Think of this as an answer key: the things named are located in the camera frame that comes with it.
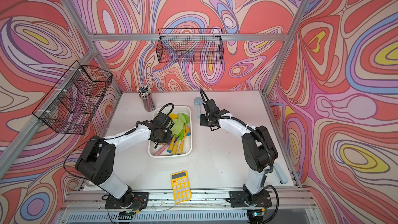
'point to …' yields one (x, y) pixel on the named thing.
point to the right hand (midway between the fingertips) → (204, 124)
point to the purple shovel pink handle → (157, 153)
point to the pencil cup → (145, 95)
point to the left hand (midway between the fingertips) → (170, 139)
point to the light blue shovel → (198, 100)
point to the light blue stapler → (280, 174)
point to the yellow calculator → (181, 188)
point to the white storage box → (171, 150)
